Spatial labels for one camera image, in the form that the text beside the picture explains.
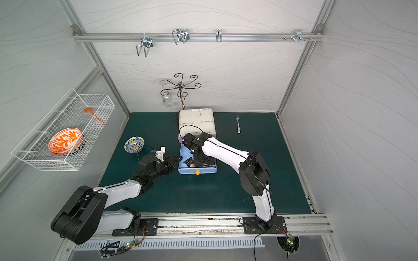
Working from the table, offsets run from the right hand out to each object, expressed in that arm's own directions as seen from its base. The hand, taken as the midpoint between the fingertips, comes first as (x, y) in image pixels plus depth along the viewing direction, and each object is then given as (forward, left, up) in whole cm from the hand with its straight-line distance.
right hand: (203, 162), depth 85 cm
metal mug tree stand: (+36, +14, +22) cm, 44 cm away
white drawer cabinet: (+17, +5, +14) cm, 23 cm away
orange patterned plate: (-6, +53, +26) cm, 60 cm away
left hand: (0, +11, +3) cm, 11 cm away
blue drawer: (+6, +11, -1) cm, 12 cm away
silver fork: (+31, -22, -9) cm, 39 cm away
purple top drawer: (+4, +10, +17) cm, 20 cm away
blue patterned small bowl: (+14, +46, -6) cm, 48 cm away
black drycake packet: (0, +7, 0) cm, 7 cm away
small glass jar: (+36, +25, +11) cm, 45 cm away
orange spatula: (+14, +56, +24) cm, 63 cm away
